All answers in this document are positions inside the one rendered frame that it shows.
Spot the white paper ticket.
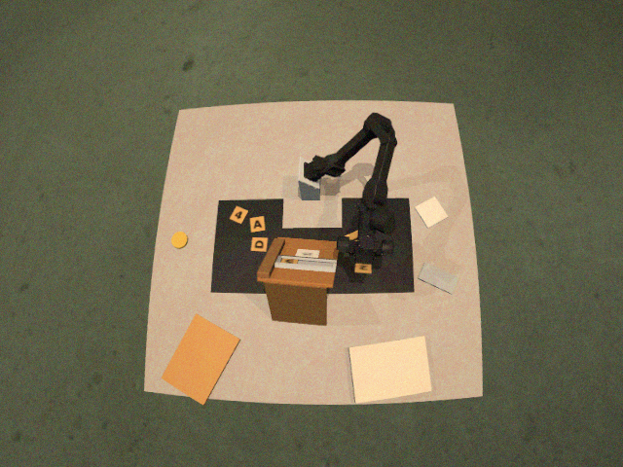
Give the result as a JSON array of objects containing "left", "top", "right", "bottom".
[{"left": 295, "top": 249, "right": 319, "bottom": 258}]

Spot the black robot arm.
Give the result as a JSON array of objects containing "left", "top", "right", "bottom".
[{"left": 304, "top": 113, "right": 397, "bottom": 256}]

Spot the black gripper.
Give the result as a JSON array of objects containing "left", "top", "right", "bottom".
[{"left": 337, "top": 224, "right": 394, "bottom": 269}]

